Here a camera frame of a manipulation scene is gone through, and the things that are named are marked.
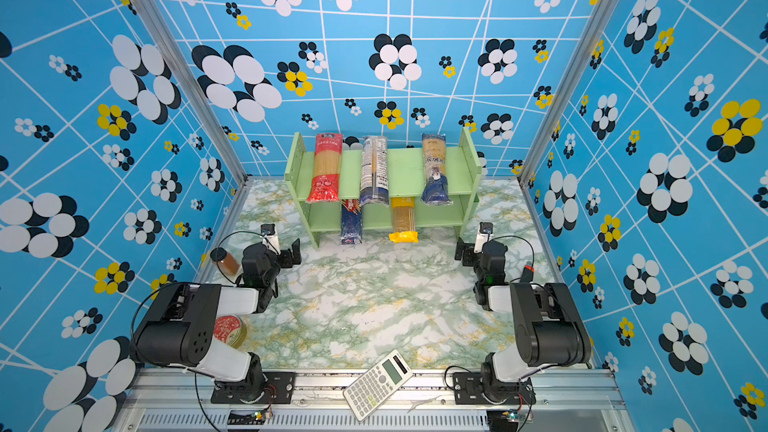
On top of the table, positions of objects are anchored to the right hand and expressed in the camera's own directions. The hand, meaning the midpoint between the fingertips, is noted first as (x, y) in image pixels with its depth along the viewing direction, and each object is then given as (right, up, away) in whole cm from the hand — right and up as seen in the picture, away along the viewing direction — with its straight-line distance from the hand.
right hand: (479, 239), depth 94 cm
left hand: (-62, 0, 0) cm, 62 cm away
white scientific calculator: (-32, -34, -21) cm, 52 cm away
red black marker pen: (+15, -11, 0) cm, 19 cm away
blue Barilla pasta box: (-39, +5, -7) cm, 40 cm away
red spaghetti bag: (-45, +16, -18) cm, 51 cm away
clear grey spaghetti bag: (-32, +20, -13) cm, 40 cm away
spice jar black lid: (-79, -4, -6) cm, 79 cm away
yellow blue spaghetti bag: (-16, +15, -18) cm, 29 cm away
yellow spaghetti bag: (-24, +6, -5) cm, 25 cm away
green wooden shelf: (-24, +18, -11) cm, 32 cm away
